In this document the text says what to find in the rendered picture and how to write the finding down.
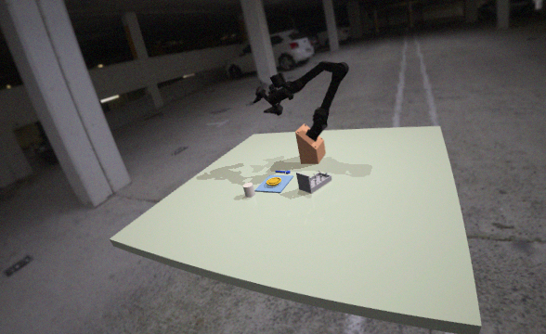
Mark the grey dish rack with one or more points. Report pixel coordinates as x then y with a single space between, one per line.
312 184

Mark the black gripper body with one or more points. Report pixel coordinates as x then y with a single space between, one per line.
272 99

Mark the light blue flat mat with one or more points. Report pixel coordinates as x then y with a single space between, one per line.
285 179

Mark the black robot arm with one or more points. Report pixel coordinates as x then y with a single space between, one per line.
339 71

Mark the white cylinder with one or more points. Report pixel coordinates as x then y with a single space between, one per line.
249 190

